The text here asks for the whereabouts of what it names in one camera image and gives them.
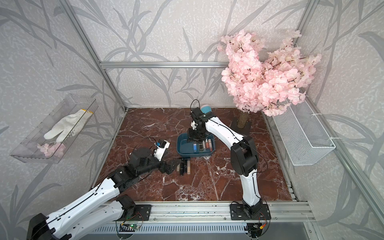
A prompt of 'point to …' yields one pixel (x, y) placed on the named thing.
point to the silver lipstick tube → (204, 144)
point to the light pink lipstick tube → (210, 145)
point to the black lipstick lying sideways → (186, 159)
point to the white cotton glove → (69, 126)
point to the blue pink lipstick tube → (195, 146)
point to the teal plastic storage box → (185, 148)
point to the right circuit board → (255, 229)
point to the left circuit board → (134, 226)
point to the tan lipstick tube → (188, 167)
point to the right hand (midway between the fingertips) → (189, 140)
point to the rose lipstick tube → (207, 144)
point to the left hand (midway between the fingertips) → (175, 157)
